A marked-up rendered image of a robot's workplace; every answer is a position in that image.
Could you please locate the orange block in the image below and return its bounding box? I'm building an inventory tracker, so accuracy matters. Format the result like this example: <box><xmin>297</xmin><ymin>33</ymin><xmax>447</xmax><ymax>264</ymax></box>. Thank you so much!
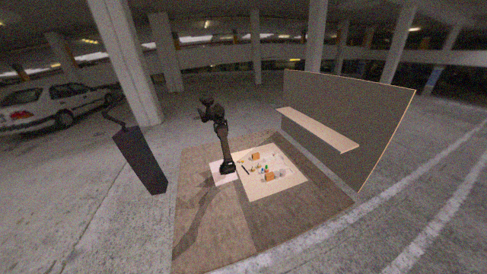
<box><xmin>252</xmin><ymin>152</ymin><xmax>260</xmax><ymax>161</ymax></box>
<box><xmin>264</xmin><ymin>171</ymin><xmax>274</xmax><ymax>182</ymax></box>

